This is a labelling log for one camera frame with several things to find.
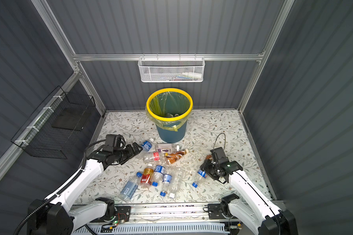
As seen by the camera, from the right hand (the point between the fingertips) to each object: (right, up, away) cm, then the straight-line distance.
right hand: (204, 169), depth 82 cm
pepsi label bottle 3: (-2, -1, -4) cm, 4 cm away
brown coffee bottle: (-19, +5, +6) cm, 20 cm away
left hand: (-39, +10, +1) cm, 40 cm away
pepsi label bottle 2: (-21, -4, -3) cm, 22 cm away
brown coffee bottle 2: (+4, +6, +8) cm, 10 cm away
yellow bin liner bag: (-21, +37, +17) cm, 46 cm away
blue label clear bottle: (-35, +12, +12) cm, 39 cm away
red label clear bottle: (-30, +6, +7) cm, 31 cm away
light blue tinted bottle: (-40, -8, -5) cm, 42 cm away
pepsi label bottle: (-26, -2, +1) cm, 26 cm away
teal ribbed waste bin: (-22, +17, +22) cm, 36 cm away
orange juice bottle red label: (-32, -3, -1) cm, 33 cm away
